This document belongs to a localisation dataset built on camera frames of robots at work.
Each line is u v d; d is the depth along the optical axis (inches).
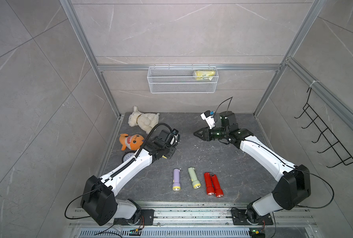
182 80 39.7
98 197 15.7
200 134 29.5
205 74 33.0
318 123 28.1
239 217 28.7
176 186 31.9
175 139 25.9
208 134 26.6
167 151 28.8
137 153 20.5
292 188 16.4
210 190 31.6
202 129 28.1
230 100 26.5
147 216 28.8
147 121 40.0
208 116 27.6
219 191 31.3
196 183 32.1
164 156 28.9
